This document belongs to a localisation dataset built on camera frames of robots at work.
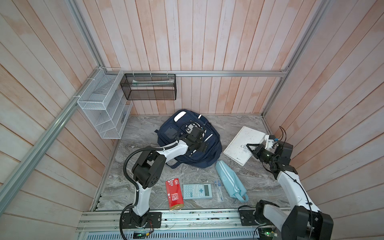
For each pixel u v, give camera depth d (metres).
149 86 1.04
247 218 0.73
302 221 0.41
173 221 0.75
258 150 0.72
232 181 0.82
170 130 1.03
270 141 0.75
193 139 0.74
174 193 0.82
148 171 0.51
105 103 0.69
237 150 0.84
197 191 0.82
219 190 0.82
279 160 0.63
